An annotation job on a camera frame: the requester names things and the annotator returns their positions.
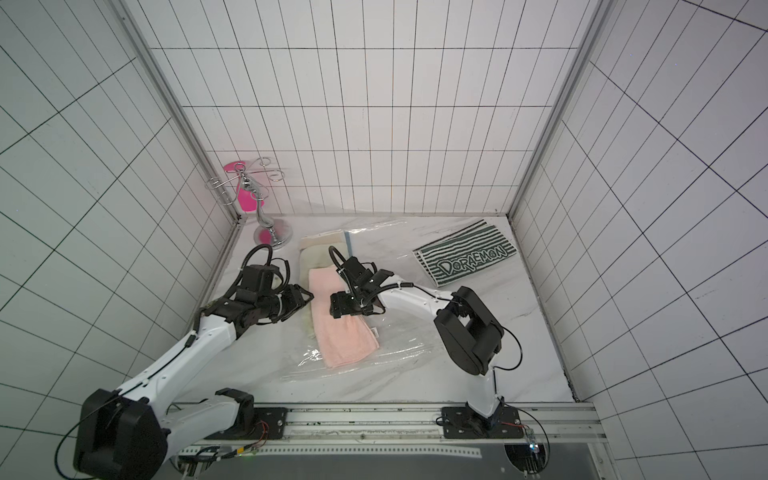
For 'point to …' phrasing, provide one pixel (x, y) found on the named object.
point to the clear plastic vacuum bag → (403, 341)
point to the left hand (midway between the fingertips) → (306, 303)
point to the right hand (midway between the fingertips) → (341, 301)
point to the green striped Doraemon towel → (464, 251)
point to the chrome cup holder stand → (273, 234)
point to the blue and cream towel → (336, 237)
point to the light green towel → (312, 258)
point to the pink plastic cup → (249, 200)
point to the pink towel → (342, 339)
